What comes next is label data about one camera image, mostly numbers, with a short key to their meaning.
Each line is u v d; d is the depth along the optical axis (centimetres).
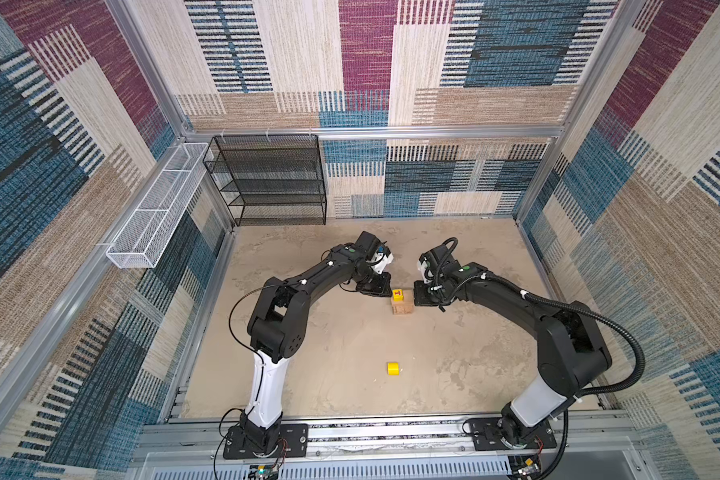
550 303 48
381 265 86
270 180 109
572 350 46
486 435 73
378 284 83
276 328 54
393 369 83
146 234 71
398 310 92
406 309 92
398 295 91
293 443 73
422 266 83
